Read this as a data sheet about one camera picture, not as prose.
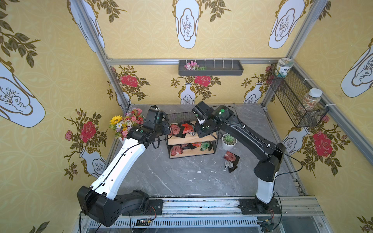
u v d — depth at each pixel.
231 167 0.88
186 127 0.86
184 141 0.82
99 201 0.37
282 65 0.85
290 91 0.90
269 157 0.45
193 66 0.88
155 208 0.73
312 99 0.65
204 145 0.95
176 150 0.93
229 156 0.92
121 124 0.86
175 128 0.86
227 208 0.75
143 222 0.73
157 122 0.57
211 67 0.92
